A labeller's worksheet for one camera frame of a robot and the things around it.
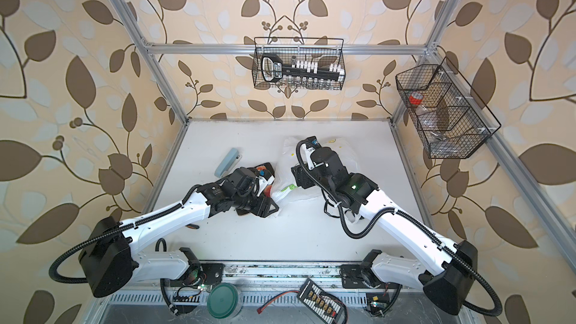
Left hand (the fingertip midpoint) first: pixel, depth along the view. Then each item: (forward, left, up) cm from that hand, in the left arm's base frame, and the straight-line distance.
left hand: (275, 205), depth 78 cm
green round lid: (-28, +12, -1) cm, 30 cm away
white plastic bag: (+3, -4, +4) cm, 6 cm away
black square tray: (+5, +3, +11) cm, 12 cm away
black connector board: (-27, -16, -9) cm, 33 cm away
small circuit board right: (-26, -34, -13) cm, 45 cm away
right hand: (+7, -9, +13) cm, 17 cm away
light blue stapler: (+22, +24, -8) cm, 33 cm away
